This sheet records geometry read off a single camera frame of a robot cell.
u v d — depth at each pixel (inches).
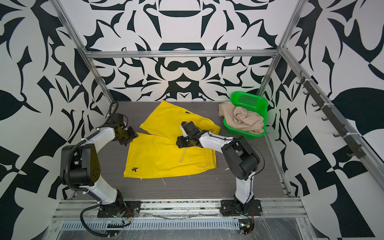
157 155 36.0
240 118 38.6
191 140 28.1
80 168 18.4
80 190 19.4
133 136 33.3
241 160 19.4
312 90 25.4
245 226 27.9
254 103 47.9
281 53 34.3
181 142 32.6
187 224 28.1
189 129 29.3
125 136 31.7
